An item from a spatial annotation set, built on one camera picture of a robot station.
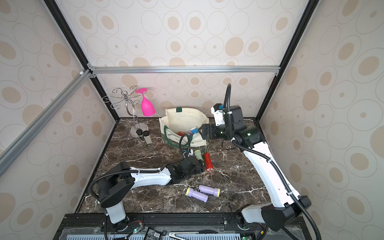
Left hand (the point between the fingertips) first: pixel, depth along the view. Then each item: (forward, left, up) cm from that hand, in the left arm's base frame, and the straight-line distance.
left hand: (208, 165), depth 84 cm
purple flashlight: (-12, -3, -5) cm, 14 cm away
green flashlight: (+10, +5, -5) cm, 12 cm away
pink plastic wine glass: (+33, +38, +13) cm, 52 cm away
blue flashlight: (+25, +7, 0) cm, 26 cm away
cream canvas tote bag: (+29, +18, -1) cm, 35 cm away
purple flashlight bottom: (-13, +9, -5) cm, 17 cm away
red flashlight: (+25, +17, -2) cm, 30 cm away
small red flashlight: (+5, -1, -6) cm, 8 cm away
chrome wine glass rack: (+33, +49, +14) cm, 61 cm away
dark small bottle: (+24, +45, -1) cm, 51 cm away
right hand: (+7, -1, +24) cm, 25 cm away
